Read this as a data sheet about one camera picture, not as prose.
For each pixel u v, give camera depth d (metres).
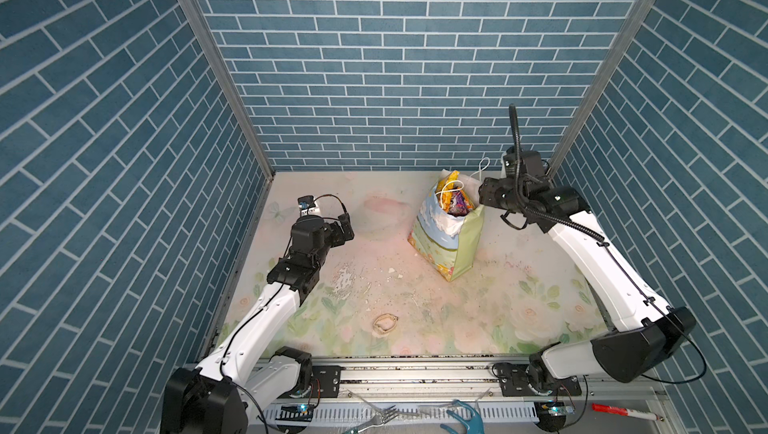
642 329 0.39
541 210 0.50
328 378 0.74
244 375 0.43
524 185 0.54
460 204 0.87
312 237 0.59
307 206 0.68
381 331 0.80
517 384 0.74
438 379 0.75
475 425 0.68
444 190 0.81
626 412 0.69
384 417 0.69
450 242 0.80
